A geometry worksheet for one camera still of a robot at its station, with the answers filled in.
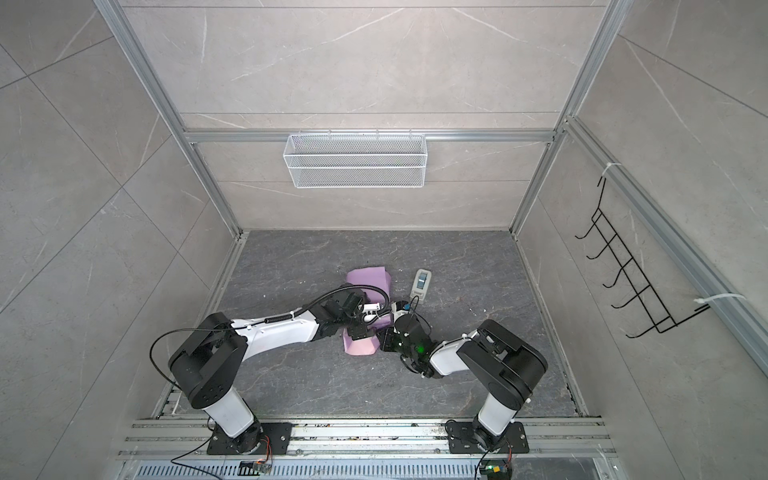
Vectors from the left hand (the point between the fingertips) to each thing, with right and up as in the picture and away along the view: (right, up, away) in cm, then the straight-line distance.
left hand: (370, 304), depth 91 cm
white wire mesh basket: (-6, +47, +9) cm, 49 cm away
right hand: (+2, -8, 0) cm, 9 cm away
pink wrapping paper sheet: (+2, +8, +8) cm, 11 cm away
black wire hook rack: (+61, +2, -32) cm, 69 cm away
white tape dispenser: (+17, +5, +9) cm, 20 cm away
